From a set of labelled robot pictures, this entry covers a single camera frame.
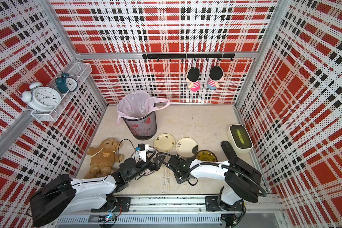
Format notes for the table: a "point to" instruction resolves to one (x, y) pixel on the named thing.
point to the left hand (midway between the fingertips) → (162, 153)
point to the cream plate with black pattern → (186, 147)
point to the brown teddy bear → (103, 158)
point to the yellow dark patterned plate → (205, 155)
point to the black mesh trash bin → (144, 128)
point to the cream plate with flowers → (164, 143)
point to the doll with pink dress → (193, 78)
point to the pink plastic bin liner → (137, 104)
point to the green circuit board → (109, 218)
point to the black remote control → (229, 151)
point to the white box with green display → (238, 137)
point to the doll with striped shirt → (216, 74)
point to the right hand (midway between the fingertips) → (185, 176)
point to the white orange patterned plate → (134, 159)
